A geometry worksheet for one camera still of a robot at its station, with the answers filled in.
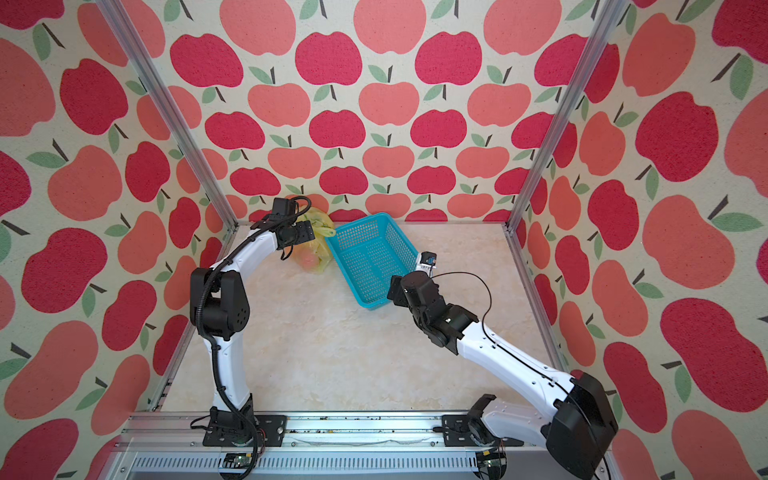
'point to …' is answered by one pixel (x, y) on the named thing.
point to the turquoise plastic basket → (370, 252)
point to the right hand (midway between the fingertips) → (405, 286)
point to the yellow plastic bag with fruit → (314, 256)
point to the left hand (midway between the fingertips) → (304, 236)
